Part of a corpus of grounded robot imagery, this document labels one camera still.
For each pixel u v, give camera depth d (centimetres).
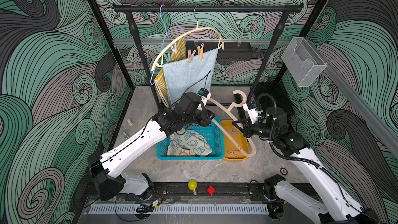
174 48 70
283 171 80
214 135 92
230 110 70
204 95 59
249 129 60
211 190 73
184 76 70
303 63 77
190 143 86
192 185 73
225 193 74
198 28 57
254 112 61
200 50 66
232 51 95
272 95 115
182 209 70
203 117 59
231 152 85
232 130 68
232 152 85
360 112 58
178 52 73
